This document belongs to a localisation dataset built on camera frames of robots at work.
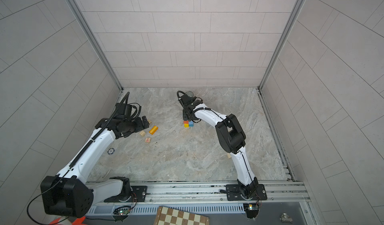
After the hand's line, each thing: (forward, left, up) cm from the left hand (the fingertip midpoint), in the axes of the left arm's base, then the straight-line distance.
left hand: (146, 123), depth 81 cm
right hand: (+11, -22, -11) cm, 27 cm away
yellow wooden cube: (+5, -21, -12) cm, 25 cm away
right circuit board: (-37, -53, -13) cm, 67 cm away
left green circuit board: (-39, +5, -10) cm, 41 cm away
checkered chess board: (-40, -17, -10) cm, 44 cm away
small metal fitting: (-40, -66, -10) cm, 78 cm away
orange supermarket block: (+2, 0, -12) cm, 13 cm away
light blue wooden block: (+6, -24, -11) cm, 27 cm away
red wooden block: (+6, -21, -9) cm, 23 cm away
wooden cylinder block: (-18, -43, +1) cm, 46 cm away
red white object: (-42, +24, -7) cm, 49 cm away
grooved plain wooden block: (0, +6, -12) cm, 14 cm away
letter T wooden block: (-4, +2, -13) cm, 14 cm away
